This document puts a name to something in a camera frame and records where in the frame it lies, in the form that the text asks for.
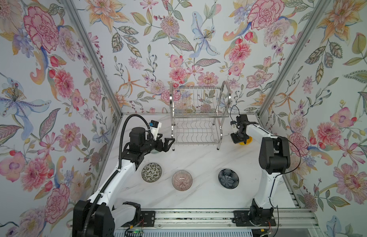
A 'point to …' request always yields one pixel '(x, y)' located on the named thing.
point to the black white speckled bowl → (151, 172)
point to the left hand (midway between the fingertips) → (169, 138)
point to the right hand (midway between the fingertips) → (237, 138)
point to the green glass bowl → (154, 151)
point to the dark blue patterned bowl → (228, 178)
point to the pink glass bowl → (182, 180)
